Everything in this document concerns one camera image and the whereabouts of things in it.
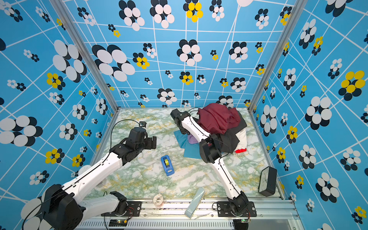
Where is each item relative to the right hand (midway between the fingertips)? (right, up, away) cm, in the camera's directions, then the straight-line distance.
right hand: (191, 128), depth 103 cm
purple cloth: (0, -8, -5) cm, 10 cm away
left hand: (-25, -4, -20) cm, 32 cm away
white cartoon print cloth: (+33, -11, -10) cm, 37 cm away
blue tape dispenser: (-14, -22, -18) cm, 32 cm away
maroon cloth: (+17, +7, -15) cm, 23 cm away
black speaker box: (+39, -26, -30) cm, 56 cm away
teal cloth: (0, -12, -7) cm, 13 cm away
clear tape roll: (-19, -37, -27) cm, 49 cm away
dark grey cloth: (+23, -7, -14) cm, 28 cm away
